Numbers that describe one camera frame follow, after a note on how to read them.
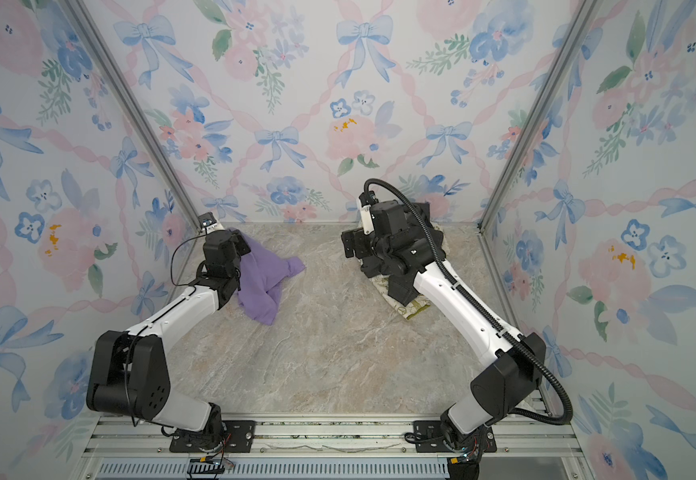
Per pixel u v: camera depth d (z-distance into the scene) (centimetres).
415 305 95
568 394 38
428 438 73
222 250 65
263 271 97
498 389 47
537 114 86
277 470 70
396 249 56
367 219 66
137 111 86
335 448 73
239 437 74
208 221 72
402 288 96
